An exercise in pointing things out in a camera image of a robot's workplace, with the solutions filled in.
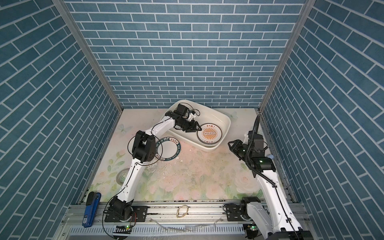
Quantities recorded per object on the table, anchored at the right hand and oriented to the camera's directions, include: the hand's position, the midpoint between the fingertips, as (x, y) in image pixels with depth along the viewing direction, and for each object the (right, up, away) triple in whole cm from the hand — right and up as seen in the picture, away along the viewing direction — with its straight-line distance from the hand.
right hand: (228, 141), depth 78 cm
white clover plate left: (-62, -5, +21) cm, 66 cm away
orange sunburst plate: (-7, +2, +27) cm, 28 cm away
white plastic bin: (-10, +16, +34) cm, 39 cm away
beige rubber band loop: (-22, -34, -2) cm, 40 cm away
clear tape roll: (-60, -20, +7) cm, 64 cm away
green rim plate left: (-36, -7, +18) cm, 41 cm away
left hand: (-16, +6, +23) cm, 28 cm away
